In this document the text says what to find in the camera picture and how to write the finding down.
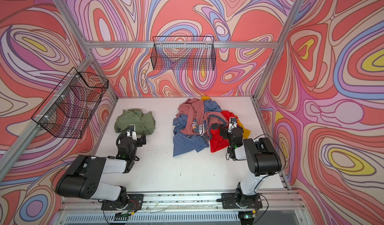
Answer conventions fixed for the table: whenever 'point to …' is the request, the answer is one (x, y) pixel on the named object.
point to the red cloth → (217, 142)
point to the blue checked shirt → (183, 143)
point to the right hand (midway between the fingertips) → (229, 127)
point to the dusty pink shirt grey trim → (193, 109)
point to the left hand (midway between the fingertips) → (136, 131)
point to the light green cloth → (145, 123)
